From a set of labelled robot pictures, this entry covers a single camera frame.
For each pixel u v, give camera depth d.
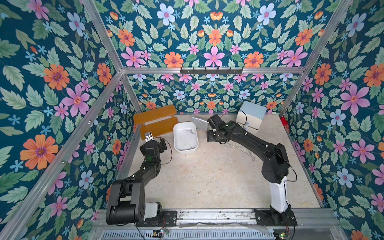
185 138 1.08
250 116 1.00
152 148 0.68
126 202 0.43
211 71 0.93
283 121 1.18
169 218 0.73
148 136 0.76
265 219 0.74
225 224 0.72
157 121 1.15
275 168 0.51
